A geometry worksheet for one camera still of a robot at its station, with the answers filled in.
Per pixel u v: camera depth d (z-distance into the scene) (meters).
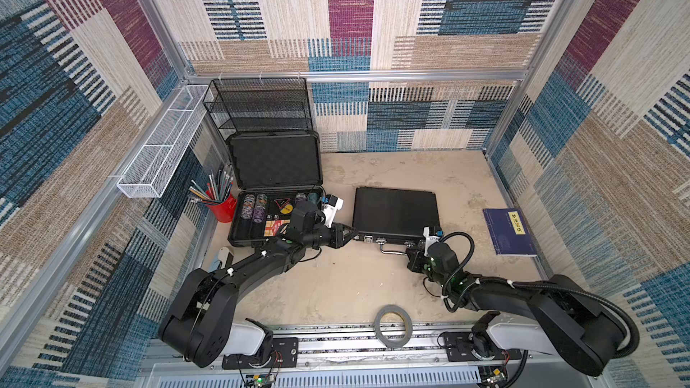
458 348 0.73
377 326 0.76
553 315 0.44
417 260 0.79
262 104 1.05
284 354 0.73
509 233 0.95
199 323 0.42
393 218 1.55
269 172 1.00
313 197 1.01
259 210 0.99
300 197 1.02
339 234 0.76
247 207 0.99
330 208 0.77
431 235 0.81
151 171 0.71
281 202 1.03
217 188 0.97
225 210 0.97
